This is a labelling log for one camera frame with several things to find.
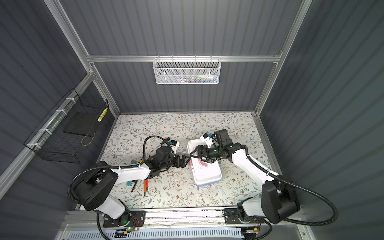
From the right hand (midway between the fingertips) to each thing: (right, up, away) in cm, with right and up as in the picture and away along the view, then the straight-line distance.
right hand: (196, 158), depth 77 cm
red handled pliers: (-29, -17, +6) cm, 34 cm away
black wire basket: (-64, +10, -13) cm, 67 cm away
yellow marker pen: (-52, +21, +3) cm, 56 cm away
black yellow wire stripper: (-35, -17, +7) cm, 40 cm away
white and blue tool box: (+5, -8, 0) cm, 9 cm away
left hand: (-6, -2, +11) cm, 12 cm away
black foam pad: (-58, +18, -2) cm, 61 cm away
